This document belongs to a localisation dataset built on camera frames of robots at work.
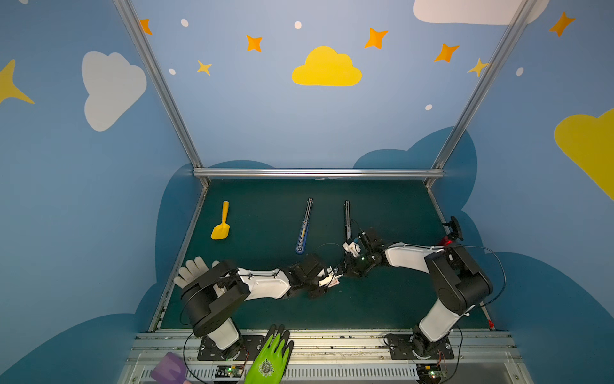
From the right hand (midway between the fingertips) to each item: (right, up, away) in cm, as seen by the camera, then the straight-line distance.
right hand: (340, 271), depth 90 cm
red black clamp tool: (+41, +16, -6) cm, 44 cm away
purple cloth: (-53, -23, -21) cm, 62 cm away
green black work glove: (-24, -22, -20) cm, 38 cm away
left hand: (-5, -3, -2) cm, 6 cm away
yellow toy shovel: (-50, +14, +12) cm, 54 cm away
